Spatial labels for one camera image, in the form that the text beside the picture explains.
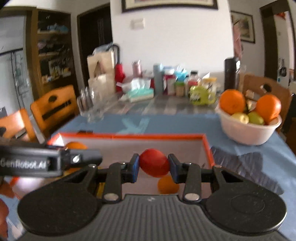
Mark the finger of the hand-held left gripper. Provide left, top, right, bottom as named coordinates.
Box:
left=62, top=148, right=103, bottom=172

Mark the white tote bag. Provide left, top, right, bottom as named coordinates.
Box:
left=87, top=50, right=116, bottom=94

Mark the wooden shelf cabinet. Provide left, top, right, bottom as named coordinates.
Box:
left=25, top=9, right=79, bottom=100

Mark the small framed picture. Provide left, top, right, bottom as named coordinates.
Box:
left=231, top=10, right=255, bottom=44

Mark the dark wooden door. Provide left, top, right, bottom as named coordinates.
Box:
left=77, top=3, right=114, bottom=93

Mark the blue printed tablecloth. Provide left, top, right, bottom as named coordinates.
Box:
left=0, top=112, right=296, bottom=241

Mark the grey bottle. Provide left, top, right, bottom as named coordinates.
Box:
left=153, top=64, right=163, bottom=94

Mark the red umbrella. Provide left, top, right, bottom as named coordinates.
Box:
left=112, top=44, right=126, bottom=93

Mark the yellow-green panda mug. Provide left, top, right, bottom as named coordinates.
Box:
left=189, top=86, right=216, bottom=106

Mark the pink bottle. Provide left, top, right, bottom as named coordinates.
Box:
left=132, top=60, right=142, bottom=77

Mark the orange cardboard box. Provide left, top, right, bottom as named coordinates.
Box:
left=47, top=133, right=216, bottom=195

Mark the orange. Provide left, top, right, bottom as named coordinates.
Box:
left=63, top=141, right=89, bottom=151
left=158, top=175, right=180, bottom=194
left=255, top=94, right=282, bottom=124
left=219, top=89, right=246, bottom=115

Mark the clear glass mug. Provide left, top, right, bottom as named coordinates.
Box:
left=77, top=87, right=107, bottom=123

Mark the white bowl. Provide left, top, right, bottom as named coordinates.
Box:
left=216, top=104, right=282, bottom=146

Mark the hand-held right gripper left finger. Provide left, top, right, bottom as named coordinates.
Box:
left=50, top=153, right=140, bottom=203

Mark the green tissue pack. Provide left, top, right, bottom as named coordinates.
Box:
left=121, top=77, right=155, bottom=102

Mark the wide framed picture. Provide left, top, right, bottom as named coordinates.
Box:
left=121, top=0, right=218, bottom=13

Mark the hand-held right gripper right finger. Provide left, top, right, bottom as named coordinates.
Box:
left=168, top=153, right=248, bottom=203

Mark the pink hanging cloth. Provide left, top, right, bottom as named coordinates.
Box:
left=232, top=23, right=243, bottom=61

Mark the jar with green lid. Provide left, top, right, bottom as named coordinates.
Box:
left=175, top=81, right=185, bottom=96

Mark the red tomato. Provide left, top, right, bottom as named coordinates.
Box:
left=139, top=149, right=170, bottom=178

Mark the white wall switch panel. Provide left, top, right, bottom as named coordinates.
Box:
left=130, top=19, right=146, bottom=30

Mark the black thermos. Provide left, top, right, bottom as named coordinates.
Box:
left=224, top=57, right=240, bottom=92

